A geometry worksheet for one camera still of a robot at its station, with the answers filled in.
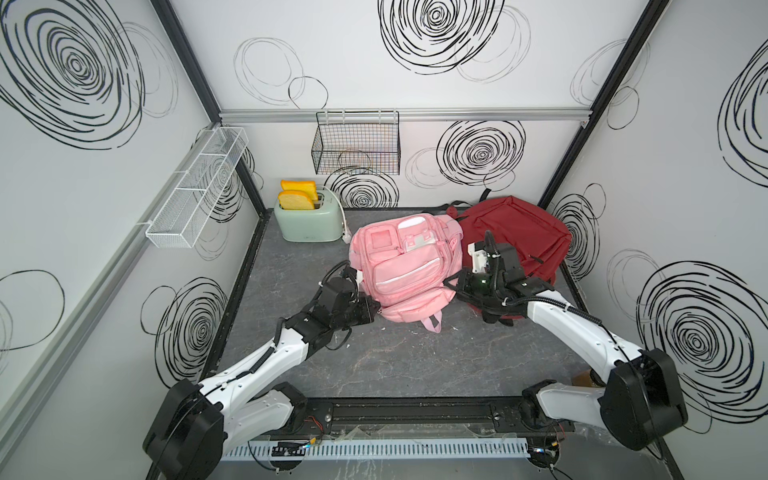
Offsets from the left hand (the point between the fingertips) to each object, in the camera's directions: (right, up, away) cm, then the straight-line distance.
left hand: (381, 306), depth 80 cm
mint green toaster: (-21, +23, +23) cm, 39 cm away
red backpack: (+52, +17, +16) cm, 57 cm away
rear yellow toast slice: (-25, +35, +18) cm, 47 cm away
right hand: (+18, +7, +1) cm, 19 cm away
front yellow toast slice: (-29, +31, +15) cm, 45 cm away
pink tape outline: (+8, +10, +12) cm, 18 cm away
